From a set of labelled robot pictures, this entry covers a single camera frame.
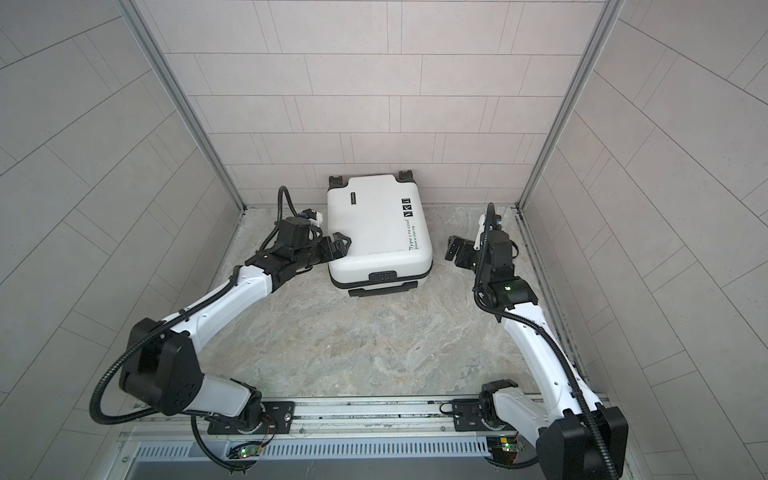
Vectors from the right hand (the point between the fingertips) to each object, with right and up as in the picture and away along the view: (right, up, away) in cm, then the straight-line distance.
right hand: (460, 239), depth 78 cm
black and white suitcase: (-21, +6, +12) cm, 25 cm away
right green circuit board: (+10, -47, -10) cm, 49 cm away
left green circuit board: (-49, -46, -14) cm, 68 cm away
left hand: (-31, 0, +5) cm, 31 cm away
